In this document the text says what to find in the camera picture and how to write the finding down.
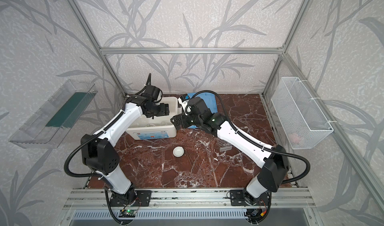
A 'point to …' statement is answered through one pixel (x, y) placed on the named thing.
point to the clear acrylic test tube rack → (224, 147)
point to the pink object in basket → (293, 137)
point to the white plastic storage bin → (158, 127)
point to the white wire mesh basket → (301, 121)
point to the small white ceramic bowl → (178, 151)
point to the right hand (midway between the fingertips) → (178, 112)
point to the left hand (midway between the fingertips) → (165, 107)
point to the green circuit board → (127, 213)
